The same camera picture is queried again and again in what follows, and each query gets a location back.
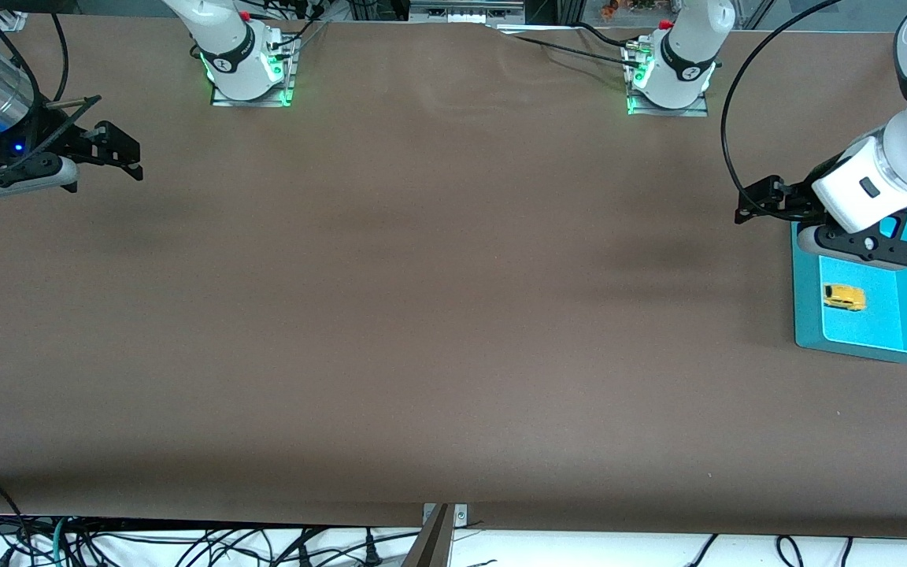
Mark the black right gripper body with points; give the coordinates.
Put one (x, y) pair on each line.
(58, 137)

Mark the yellow beetle toy car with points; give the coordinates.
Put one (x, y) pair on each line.
(845, 297)

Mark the grey metal box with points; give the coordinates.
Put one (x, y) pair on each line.
(465, 9)

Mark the black power plug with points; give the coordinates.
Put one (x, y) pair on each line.
(371, 555)

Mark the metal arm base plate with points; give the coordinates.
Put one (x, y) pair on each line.
(253, 100)
(666, 111)

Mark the small metal table bracket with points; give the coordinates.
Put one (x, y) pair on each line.
(460, 515)

